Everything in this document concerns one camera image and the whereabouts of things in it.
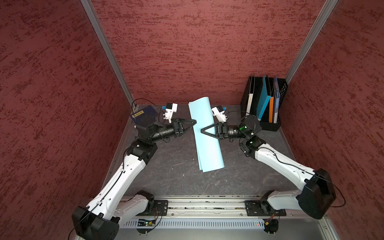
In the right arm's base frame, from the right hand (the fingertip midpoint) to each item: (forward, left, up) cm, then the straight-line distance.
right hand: (200, 137), depth 59 cm
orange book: (+30, -46, -19) cm, 58 cm away
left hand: (+4, +2, +1) cm, 5 cm away
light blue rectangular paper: (-5, -3, -2) cm, 6 cm away
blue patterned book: (+31, -47, -11) cm, 57 cm away
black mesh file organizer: (+33, -32, -13) cm, 48 cm away
